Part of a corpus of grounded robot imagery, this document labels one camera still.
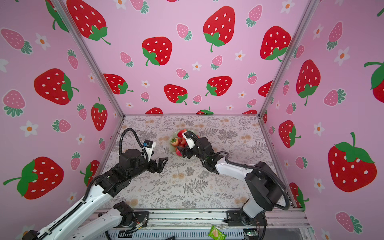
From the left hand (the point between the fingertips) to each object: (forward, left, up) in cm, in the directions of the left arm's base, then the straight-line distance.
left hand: (160, 155), depth 74 cm
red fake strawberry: (+27, -6, -15) cm, 31 cm away
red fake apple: (+10, -7, -15) cm, 20 cm away
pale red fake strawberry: (+18, -4, -13) cm, 22 cm away
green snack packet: (-31, -28, -20) cm, 46 cm away
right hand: (+10, -10, -3) cm, 14 cm away
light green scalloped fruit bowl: (+26, -2, -18) cm, 32 cm away
